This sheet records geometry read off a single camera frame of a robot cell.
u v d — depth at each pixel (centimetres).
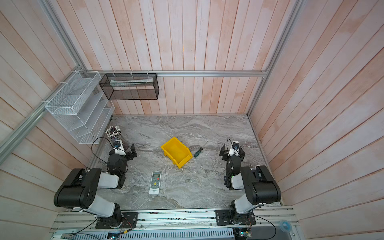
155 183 84
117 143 76
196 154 96
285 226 72
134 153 85
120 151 76
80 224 74
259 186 46
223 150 83
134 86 105
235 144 76
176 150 98
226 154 82
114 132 86
